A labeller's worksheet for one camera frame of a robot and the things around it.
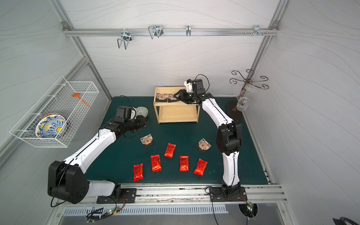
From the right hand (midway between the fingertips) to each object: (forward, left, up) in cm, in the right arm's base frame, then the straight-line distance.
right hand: (175, 95), depth 88 cm
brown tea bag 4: (-21, -20, -25) cm, 38 cm away
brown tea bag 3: (+3, +10, -4) cm, 11 cm away
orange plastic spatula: (-9, +56, +8) cm, 57 cm away
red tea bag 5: (-38, -16, -23) cm, 47 cm away
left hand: (-17, +16, -6) cm, 24 cm away
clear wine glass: (-1, -44, -5) cm, 44 cm away
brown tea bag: (-20, +20, -24) cm, 37 cm away
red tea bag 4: (-35, -7, -23) cm, 43 cm away
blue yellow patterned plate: (-32, +52, +10) cm, 62 cm away
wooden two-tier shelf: (+7, +6, -23) cm, 25 cm away
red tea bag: (-27, +2, -23) cm, 36 cm away
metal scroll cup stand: (+10, -46, +5) cm, 47 cm away
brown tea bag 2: (+3, +4, -4) cm, 6 cm away
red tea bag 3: (-36, +10, -23) cm, 44 cm away
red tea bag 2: (-41, +20, -22) cm, 51 cm away
